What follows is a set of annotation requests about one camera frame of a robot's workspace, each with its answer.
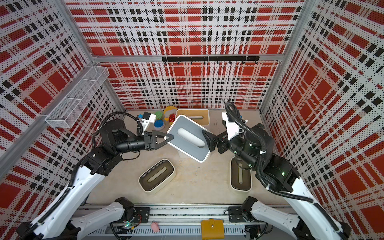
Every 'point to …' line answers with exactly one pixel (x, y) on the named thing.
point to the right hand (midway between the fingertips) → (215, 127)
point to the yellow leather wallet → (212, 229)
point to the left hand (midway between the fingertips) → (173, 140)
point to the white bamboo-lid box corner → (200, 116)
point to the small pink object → (155, 227)
